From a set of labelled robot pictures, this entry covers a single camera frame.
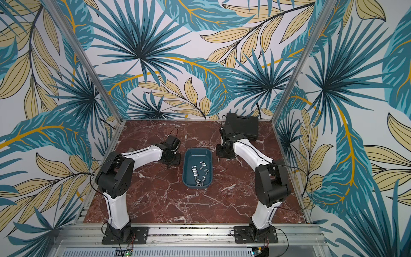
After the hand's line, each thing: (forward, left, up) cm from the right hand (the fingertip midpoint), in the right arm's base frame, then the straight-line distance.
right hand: (220, 153), depth 92 cm
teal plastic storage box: (-5, +14, -8) cm, 17 cm away
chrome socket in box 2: (-8, +15, -7) cm, 19 cm away
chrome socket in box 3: (-11, +10, -7) cm, 16 cm away
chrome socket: (+1, +1, -8) cm, 8 cm away
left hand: (-1, +27, -7) cm, 28 cm away
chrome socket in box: (-7, +8, -8) cm, 13 cm away
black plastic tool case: (+26, -22, -5) cm, 34 cm away
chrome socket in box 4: (-14, +12, -8) cm, 20 cm away
